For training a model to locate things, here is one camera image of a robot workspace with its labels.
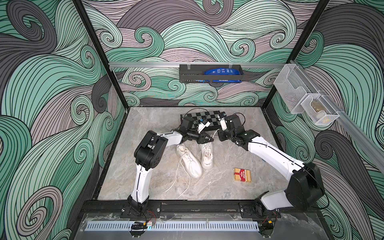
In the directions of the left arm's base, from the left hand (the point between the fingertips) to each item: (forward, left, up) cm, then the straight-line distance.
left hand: (212, 138), depth 89 cm
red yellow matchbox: (-19, -17, -9) cm, 27 cm away
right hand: (+2, -6, +6) cm, 8 cm away
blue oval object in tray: (+34, -6, +24) cm, 43 cm away
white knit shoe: (-10, +4, -5) cm, 12 cm away
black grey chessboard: (+23, -2, -6) cm, 24 cm away
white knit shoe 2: (-14, +12, -8) cm, 20 cm away
